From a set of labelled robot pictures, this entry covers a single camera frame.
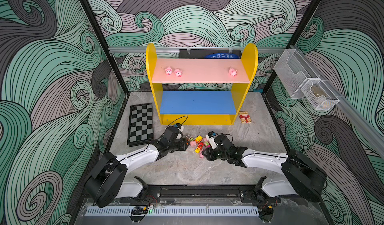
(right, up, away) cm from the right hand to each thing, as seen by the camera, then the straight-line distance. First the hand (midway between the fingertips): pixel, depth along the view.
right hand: (205, 151), depth 85 cm
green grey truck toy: (-9, +7, +6) cm, 13 cm away
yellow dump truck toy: (-3, +6, +6) cm, 9 cm away
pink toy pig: (-2, -2, -2) cm, 3 cm away
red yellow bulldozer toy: (-2, +3, +3) cm, 5 cm away
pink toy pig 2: (-7, +4, +4) cm, 9 cm away
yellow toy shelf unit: (-1, +36, +13) cm, 38 cm away
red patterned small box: (+30, +19, +18) cm, 40 cm away
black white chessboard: (-41, +11, +9) cm, 43 cm away
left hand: (-9, +6, -1) cm, 11 cm away
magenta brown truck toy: (+1, +4, +3) cm, 5 cm away
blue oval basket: (+12, +59, +6) cm, 60 cm away
